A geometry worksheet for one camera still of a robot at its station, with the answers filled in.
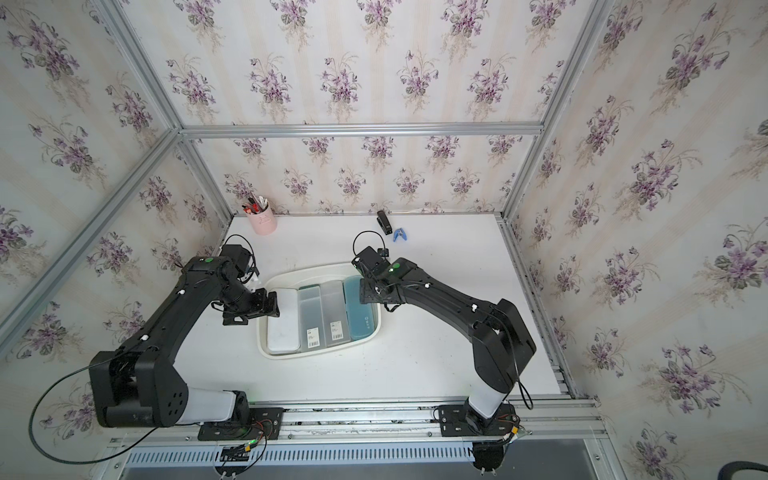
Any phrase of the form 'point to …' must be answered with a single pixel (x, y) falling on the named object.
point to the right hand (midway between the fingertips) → (377, 294)
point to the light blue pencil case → (361, 317)
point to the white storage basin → (305, 276)
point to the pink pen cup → (263, 222)
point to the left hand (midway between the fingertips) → (267, 316)
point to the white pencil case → (283, 332)
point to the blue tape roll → (398, 232)
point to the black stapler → (384, 223)
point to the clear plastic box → (323, 319)
